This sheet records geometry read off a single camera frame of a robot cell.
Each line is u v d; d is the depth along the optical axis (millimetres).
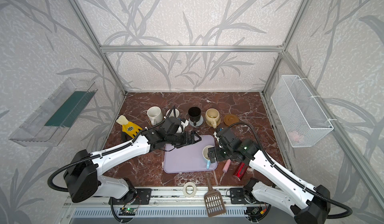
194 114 995
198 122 1006
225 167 811
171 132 626
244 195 650
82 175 407
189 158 864
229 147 548
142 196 740
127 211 709
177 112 1099
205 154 779
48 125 630
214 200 729
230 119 1042
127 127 966
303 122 609
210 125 978
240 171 788
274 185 458
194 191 752
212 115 1012
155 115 1017
